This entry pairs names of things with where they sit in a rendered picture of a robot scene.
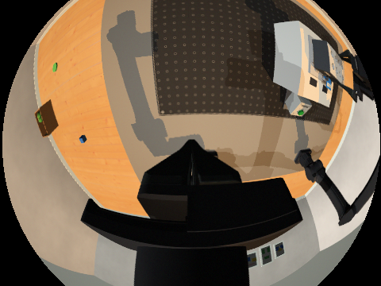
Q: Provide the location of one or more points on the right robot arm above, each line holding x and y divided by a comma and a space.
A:
316, 171

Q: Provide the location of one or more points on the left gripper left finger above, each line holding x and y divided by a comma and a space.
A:
173, 169

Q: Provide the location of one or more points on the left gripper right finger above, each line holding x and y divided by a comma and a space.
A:
209, 169

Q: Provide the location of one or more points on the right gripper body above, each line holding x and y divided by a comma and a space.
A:
356, 88

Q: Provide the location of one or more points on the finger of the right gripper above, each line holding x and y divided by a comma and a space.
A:
346, 53
349, 90

